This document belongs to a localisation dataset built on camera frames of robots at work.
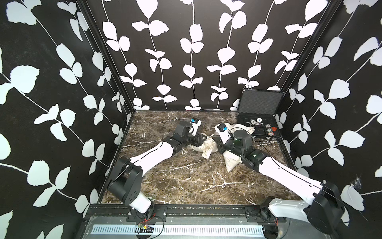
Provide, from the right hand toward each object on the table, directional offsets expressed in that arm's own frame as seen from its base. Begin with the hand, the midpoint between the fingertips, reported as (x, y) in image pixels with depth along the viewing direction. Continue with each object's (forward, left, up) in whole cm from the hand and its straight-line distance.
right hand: (212, 133), depth 77 cm
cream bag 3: (-6, -12, -17) cm, 21 cm away
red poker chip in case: (+22, -49, -24) cm, 59 cm away
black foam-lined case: (+36, -38, -15) cm, 54 cm away
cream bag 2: (-4, -8, +11) cm, 14 cm away
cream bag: (-4, +1, -6) cm, 7 cm away
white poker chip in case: (+31, -40, -24) cm, 56 cm away
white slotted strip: (-40, +15, -24) cm, 49 cm away
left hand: (+4, +5, -6) cm, 8 cm away
